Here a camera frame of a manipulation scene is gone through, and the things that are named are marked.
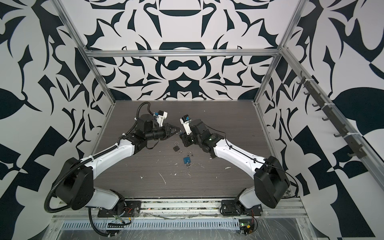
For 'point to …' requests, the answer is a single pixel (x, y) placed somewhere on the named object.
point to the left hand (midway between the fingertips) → (181, 126)
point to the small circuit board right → (246, 226)
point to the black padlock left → (176, 148)
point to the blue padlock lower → (187, 160)
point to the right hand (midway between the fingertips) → (182, 133)
